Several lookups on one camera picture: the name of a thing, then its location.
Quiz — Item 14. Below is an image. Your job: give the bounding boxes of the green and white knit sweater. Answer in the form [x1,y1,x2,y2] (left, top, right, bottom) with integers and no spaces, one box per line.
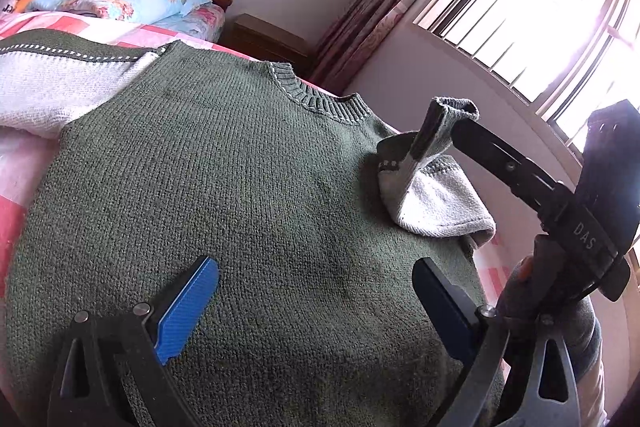
[6,41,479,426]

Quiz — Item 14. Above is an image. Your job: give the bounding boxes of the grey gloved right hand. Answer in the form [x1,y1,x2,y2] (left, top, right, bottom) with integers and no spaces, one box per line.
[497,234,608,426]

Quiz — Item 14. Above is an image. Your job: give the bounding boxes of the pink checkered bed sheet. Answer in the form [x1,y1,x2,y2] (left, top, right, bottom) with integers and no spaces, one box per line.
[1,15,502,315]

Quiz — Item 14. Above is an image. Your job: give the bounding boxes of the barred window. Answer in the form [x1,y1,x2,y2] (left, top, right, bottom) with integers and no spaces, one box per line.
[412,0,640,278]

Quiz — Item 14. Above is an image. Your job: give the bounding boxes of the wooden nightstand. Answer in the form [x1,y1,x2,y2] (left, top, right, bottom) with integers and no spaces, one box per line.
[218,13,311,79]

